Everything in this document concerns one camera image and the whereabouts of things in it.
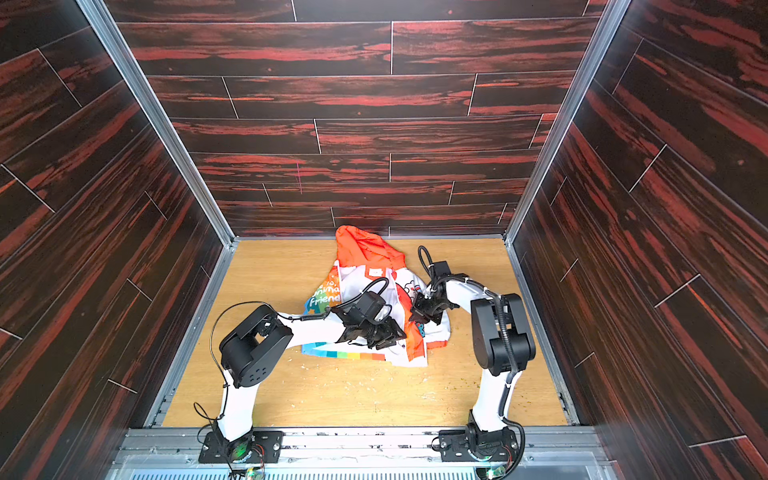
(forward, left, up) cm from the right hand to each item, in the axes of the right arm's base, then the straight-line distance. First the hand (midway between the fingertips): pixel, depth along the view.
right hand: (416, 317), depth 97 cm
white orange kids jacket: (+20, +18, +3) cm, 27 cm away
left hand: (-9, +3, +2) cm, 10 cm away
